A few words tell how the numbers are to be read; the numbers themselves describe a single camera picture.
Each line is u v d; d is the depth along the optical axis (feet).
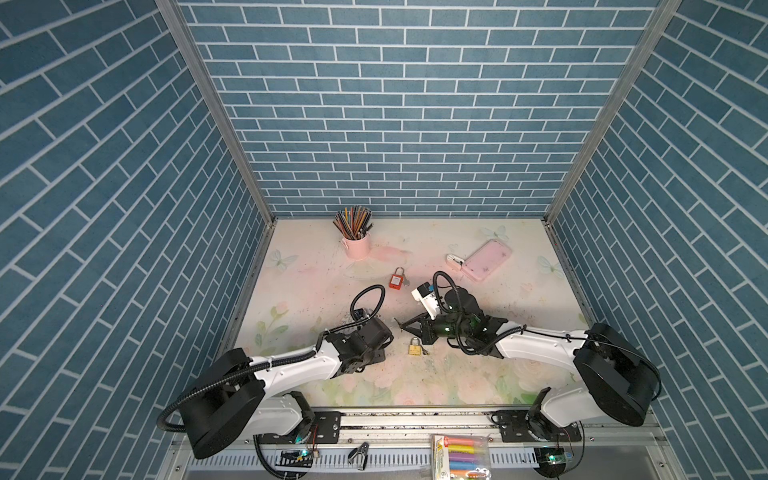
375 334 2.19
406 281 3.36
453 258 3.47
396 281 3.32
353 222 3.42
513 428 2.42
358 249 3.43
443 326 2.37
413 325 2.53
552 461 2.29
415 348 2.84
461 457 2.27
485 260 3.46
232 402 1.37
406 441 2.41
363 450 2.31
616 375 1.44
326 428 2.42
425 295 2.45
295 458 2.34
